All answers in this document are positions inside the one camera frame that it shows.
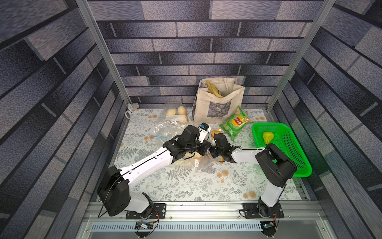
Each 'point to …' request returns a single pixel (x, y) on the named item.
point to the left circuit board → (141, 224)
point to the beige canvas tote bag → (217, 99)
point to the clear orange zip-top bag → (194, 161)
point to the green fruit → (267, 136)
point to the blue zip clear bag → (166, 130)
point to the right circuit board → (268, 228)
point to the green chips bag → (236, 123)
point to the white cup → (131, 107)
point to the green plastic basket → (284, 137)
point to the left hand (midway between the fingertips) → (212, 144)
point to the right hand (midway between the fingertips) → (197, 149)
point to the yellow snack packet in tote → (213, 89)
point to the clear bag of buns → (176, 112)
